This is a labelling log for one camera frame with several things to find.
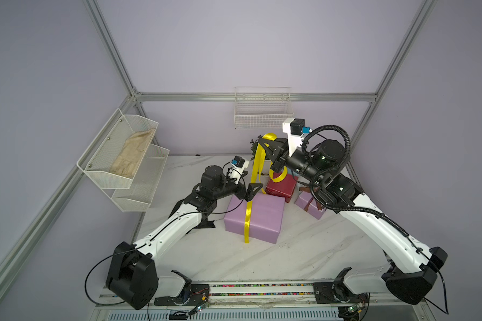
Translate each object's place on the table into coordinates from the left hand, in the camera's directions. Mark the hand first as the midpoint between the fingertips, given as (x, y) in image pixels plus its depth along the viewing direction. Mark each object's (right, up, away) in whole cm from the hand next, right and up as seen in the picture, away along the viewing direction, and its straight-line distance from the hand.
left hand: (252, 180), depth 76 cm
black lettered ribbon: (-21, -21, +17) cm, 34 cm away
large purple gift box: (+6, -15, +4) cm, 17 cm away
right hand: (+2, +12, -19) cm, 22 cm away
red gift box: (+16, -4, +19) cm, 26 cm away
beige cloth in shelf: (-49, +7, +1) cm, 50 cm away
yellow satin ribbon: (+2, +3, -9) cm, 9 cm away
